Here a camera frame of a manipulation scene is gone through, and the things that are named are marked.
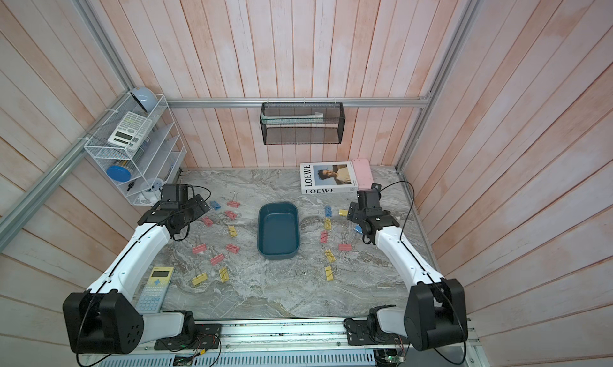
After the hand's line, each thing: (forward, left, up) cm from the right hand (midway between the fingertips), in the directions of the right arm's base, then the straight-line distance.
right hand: (366, 208), depth 88 cm
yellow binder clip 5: (+8, +6, -15) cm, 18 cm away
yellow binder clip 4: (+1, +13, -13) cm, 19 cm away
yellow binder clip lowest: (-20, +14, -13) cm, 28 cm away
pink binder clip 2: (+4, +56, -12) cm, 57 cm away
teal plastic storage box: (-4, +34, -12) cm, 36 cm away
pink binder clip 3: (0, +65, -11) cm, 66 cm away
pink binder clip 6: (-16, +57, -12) cm, 60 cm away
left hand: (-5, +63, +3) cm, 63 cm away
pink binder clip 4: (-12, +65, -13) cm, 67 cm away
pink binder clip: (+11, +56, -13) cm, 59 cm away
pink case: (+30, -5, -12) cm, 32 cm away
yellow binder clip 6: (-13, +13, -13) cm, 23 cm away
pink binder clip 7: (-5, +15, -13) cm, 21 cm away
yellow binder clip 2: (-24, +61, -12) cm, 66 cm away
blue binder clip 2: (-1, +1, -14) cm, 14 cm away
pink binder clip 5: (-12, +50, -12) cm, 53 cm away
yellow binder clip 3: (-22, +52, -11) cm, 58 cm away
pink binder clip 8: (-9, +7, -14) cm, 18 cm away
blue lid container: (0, +84, +19) cm, 86 cm away
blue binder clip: (+8, +13, -13) cm, 20 cm away
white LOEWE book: (+24, +13, -10) cm, 29 cm away
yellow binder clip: (-3, +54, -12) cm, 55 cm away
